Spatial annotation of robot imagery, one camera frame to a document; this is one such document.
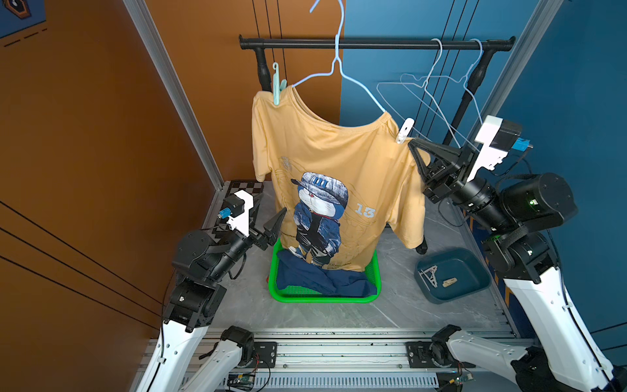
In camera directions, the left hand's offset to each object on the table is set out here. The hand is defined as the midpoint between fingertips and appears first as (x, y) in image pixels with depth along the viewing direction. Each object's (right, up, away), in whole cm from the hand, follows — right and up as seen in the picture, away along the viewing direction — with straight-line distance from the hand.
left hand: (273, 200), depth 56 cm
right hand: (+27, +10, -15) cm, 32 cm away
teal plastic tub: (+55, -26, +31) cm, 69 cm away
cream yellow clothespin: (+56, -28, +29) cm, 70 cm away
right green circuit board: (+52, -51, +14) cm, 74 cm away
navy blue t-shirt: (+2, -23, +25) cm, 34 cm away
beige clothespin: (+51, -27, +33) cm, 66 cm away
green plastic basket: (+6, -33, +29) cm, 44 cm away
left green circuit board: (-13, -54, +16) cm, 57 cm away
